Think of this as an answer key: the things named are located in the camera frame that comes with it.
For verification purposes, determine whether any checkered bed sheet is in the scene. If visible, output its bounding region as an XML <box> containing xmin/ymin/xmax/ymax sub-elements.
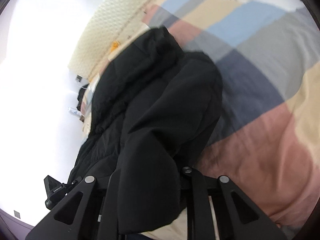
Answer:
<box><xmin>81</xmin><ymin>0</ymin><xmax>320</xmax><ymax>240</ymax></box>

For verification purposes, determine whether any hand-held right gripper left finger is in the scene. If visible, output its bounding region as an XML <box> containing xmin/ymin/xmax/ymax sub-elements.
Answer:
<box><xmin>25</xmin><ymin>170</ymin><xmax>121</xmax><ymax>240</ymax></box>

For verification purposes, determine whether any black bag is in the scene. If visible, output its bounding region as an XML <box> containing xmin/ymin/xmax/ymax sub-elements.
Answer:
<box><xmin>77</xmin><ymin>86</ymin><xmax>88</xmax><ymax>111</ymax></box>

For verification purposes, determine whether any black puffer jacket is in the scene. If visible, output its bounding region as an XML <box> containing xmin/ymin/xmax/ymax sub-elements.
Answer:
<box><xmin>69</xmin><ymin>26</ymin><xmax>224</xmax><ymax>238</ymax></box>

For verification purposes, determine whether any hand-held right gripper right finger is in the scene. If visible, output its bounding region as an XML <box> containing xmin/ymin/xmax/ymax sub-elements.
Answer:
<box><xmin>181</xmin><ymin>166</ymin><xmax>288</xmax><ymax>240</ymax></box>

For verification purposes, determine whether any cream quilted headboard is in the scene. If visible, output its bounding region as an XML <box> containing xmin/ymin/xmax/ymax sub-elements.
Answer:
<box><xmin>67</xmin><ymin>0</ymin><xmax>175</xmax><ymax>80</ymax></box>

